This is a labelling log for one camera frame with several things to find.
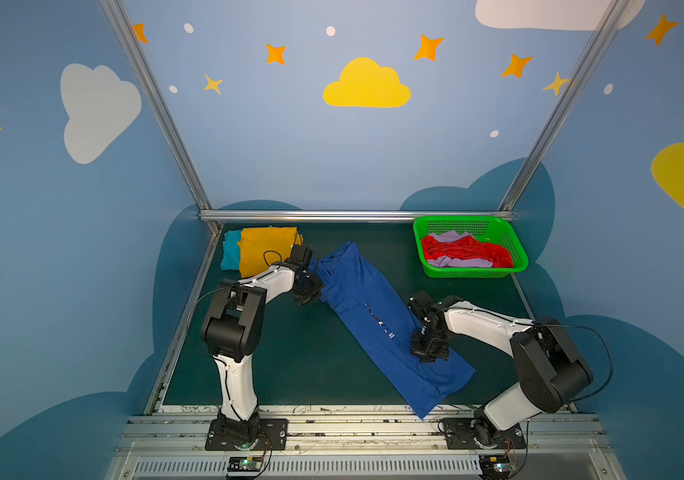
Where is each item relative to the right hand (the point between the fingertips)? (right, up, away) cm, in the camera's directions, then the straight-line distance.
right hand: (421, 355), depth 88 cm
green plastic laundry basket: (+36, +40, +26) cm, 59 cm away
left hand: (-29, +18, +11) cm, 36 cm away
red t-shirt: (+24, +33, +23) cm, 47 cm away
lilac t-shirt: (+12, +28, +14) cm, 33 cm away
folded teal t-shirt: (-66, +31, +24) cm, 77 cm away
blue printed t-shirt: (-11, +10, +10) cm, 18 cm away
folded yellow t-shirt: (-55, +33, +23) cm, 68 cm away
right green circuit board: (+14, -22, -16) cm, 30 cm away
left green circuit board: (-47, -20, -17) cm, 54 cm away
